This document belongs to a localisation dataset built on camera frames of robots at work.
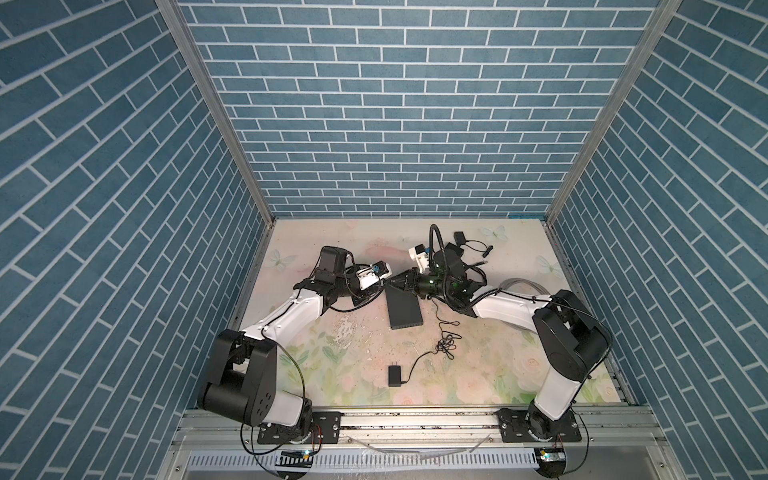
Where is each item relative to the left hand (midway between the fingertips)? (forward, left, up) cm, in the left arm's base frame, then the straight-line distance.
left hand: (379, 279), depth 87 cm
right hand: (-2, -2, +3) cm, 5 cm away
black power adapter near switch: (+27, -30, -12) cm, 43 cm away
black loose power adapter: (-23, -4, -12) cm, 27 cm away
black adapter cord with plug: (+21, -40, -12) cm, 47 cm away
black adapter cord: (-15, -20, -13) cm, 28 cm away
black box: (-3, -7, -11) cm, 14 cm away
